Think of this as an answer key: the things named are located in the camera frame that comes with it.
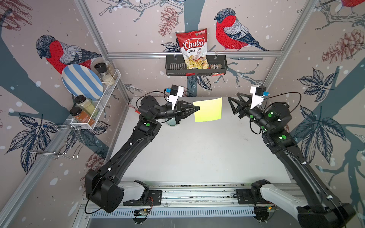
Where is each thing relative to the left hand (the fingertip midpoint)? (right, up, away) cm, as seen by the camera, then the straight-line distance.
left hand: (200, 108), depth 56 cm
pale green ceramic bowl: (-17, -10, +48) cm, 52 cm away
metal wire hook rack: (-58, -13, +2) cm, 59 cm away
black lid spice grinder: (-54, +18, +28) cm, 63 cm away
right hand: (+16, +6, +8) cm, 18 cm away
